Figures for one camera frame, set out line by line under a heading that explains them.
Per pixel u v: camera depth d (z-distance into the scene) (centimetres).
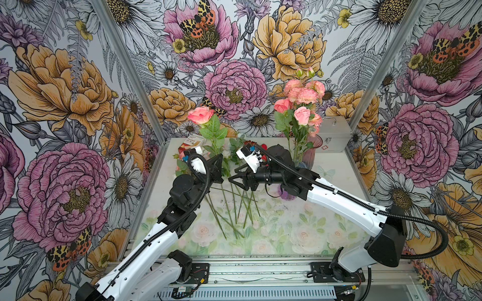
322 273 73
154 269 57
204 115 59
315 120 70
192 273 74
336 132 106
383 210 44
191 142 115
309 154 97
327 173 108
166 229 48
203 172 60
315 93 67
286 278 74
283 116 77
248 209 92
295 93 72
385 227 41
